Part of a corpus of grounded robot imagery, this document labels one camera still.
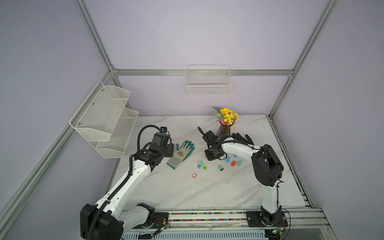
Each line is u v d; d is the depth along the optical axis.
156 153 0.56
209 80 0.95
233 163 0.92
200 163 0.93
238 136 1.07
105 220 0.37
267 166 0.50
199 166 0.93
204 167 0.92
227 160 0.94
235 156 0.62
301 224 0.73
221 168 0.90
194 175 0.88
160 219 0.74
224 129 0.93
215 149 0.70
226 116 0.85
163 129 0.70
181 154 0.98
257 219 0.73
